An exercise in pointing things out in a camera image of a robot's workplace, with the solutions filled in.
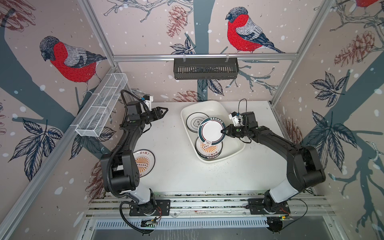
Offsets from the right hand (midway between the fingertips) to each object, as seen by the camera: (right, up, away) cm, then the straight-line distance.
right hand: (221, 132), depth 88 cm
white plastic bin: (0, +15, +23) cm, 28 cm away
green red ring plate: (-7, 0, +4) cm, 8 cm away
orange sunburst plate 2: (-46, -17, +2) cm, 50 cm away
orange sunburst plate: (-8, -13, +5) cm, 15 cm away
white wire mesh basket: (-66, +16, -10) cm, 69 cm away
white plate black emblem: (-17, +7, +20) cm, 27 cm away
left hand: (-33, +14, -4) cm, 36 cm away
